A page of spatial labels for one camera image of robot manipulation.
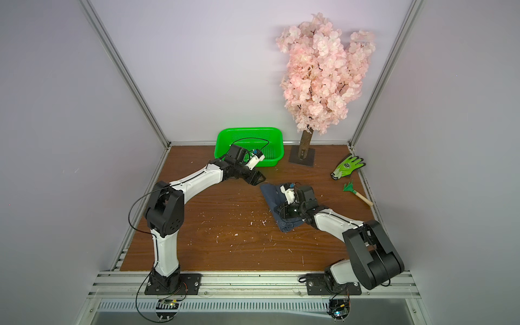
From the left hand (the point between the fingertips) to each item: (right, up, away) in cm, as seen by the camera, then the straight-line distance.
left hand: (264, 174), depth 91 cm
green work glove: (+46, +3, +16) cm, 48 cm away
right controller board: (+27, -46, -22) cm, 58 cm away
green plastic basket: (+2, +14, -14) cm, 20 cm away
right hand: (+6, -14, -4) cm, 15 cm away
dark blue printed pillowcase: (+6, -11, +1) cm, 12 cm away
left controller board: (-35, -48, -19) cm, 63 cm away
